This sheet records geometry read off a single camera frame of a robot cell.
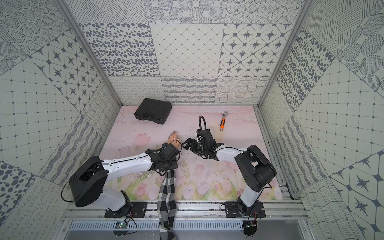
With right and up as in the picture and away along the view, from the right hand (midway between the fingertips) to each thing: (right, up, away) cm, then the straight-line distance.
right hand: (187, 148), depth 89 cm
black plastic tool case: (-28, +26, +27) cm, 46 cm away
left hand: (-4, -10, -5) cm, 11 cm away
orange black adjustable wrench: (+25, +14, +20) cm, 35 cm away
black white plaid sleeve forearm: (-8, -23, -21) cm, 32 cm away
